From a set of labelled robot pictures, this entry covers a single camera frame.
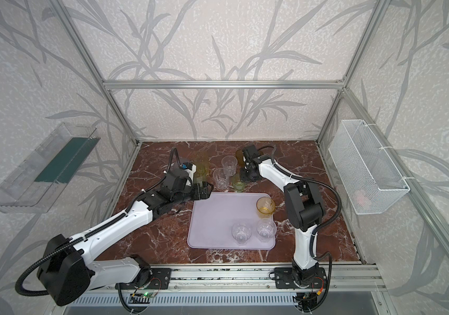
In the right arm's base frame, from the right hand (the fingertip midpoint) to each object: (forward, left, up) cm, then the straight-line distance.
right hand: (244, 176), depth 97 cm
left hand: (-13, +16, +10) cm, 23 cm away
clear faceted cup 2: (+2, +12, -4) cm, 13 cm away
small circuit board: (-48, +37, -6) cm, 61 cm away
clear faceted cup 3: (-26, +2, -5) cm, 27 cm away
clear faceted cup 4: (-24, -9, -6) cm, 27 cm away
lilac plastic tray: (-20, +15, -6) cm, 26 cm away
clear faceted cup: (+10, +8, -2) cm, 13 cm away
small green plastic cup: (-3, +3, -4) cm, 6 cm away
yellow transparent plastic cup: (-15, -10, -4) cm, 18 cm away
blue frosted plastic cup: (-11, +23, +23) cm, 34 cm away
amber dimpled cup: (+12, +2, 0) cm, 12 cm away
